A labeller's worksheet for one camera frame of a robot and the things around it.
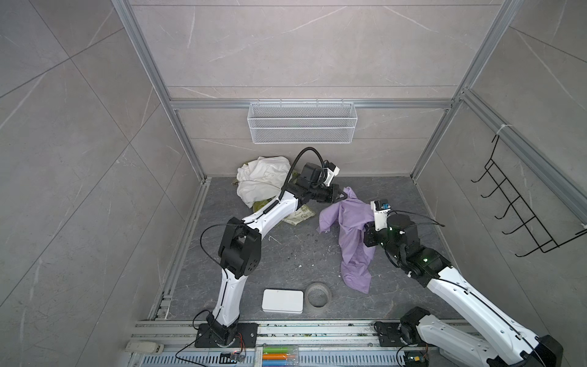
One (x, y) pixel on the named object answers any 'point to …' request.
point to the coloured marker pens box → (283, 355)
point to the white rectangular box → (285, 301)
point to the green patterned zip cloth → (300, 215)
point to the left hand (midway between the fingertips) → (347, 192)
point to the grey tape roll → (318, 294)
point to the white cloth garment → (262, 178)
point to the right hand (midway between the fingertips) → (364, 219)
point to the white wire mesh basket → (302, 123)
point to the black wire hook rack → (527, 218)
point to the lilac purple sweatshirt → (348, 219)
